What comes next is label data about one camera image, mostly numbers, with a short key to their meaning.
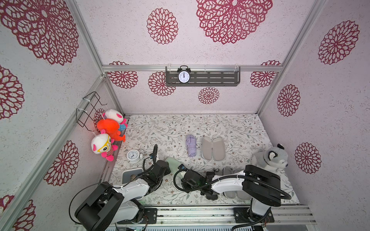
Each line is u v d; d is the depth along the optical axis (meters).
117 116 0.94
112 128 0.89
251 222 0.60
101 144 0.80
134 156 0.92
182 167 0.76
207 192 0.63
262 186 0.45
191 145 0.98
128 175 0.83
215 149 1.00
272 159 0.75
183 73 0.90
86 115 0.76
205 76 0.95
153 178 0.68
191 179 0.66
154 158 0.78
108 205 0.43
